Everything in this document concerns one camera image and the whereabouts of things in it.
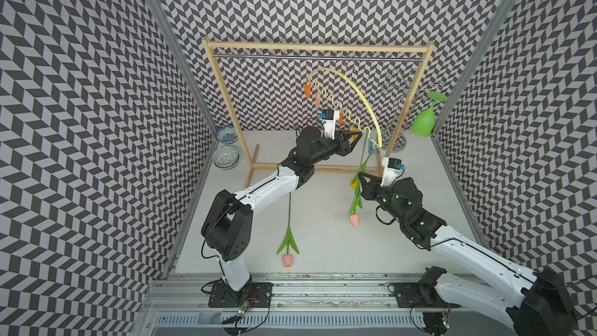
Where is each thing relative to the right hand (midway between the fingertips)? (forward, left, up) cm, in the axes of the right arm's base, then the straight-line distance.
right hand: (358, 177), depth 76 cm
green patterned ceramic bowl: (+23, +55, -18) cm, 63 cm away
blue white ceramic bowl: (+38, +58, -18) cm, 72 cm away
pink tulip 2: (-13, +24, -21) cm, 34 cm away
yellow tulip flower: (+2, 0, -6) cm, 6 cm away
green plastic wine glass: (+22, -27, +4) cm, 35 cm away
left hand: (+10, 0, +10) cm, 14 cm away
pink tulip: (-11, +2, -8) cm, 14 cm away
